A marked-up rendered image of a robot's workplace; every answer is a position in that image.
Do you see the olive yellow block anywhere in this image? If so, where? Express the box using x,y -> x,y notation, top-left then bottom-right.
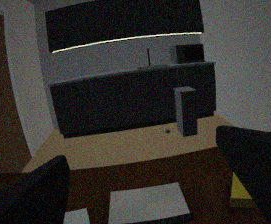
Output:
229,173 -> 256,208

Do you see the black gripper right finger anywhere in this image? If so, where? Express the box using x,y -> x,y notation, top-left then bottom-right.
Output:
215,125 -> 271,224

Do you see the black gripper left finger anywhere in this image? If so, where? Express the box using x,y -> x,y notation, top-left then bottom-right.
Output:
0,155 -> 70,224

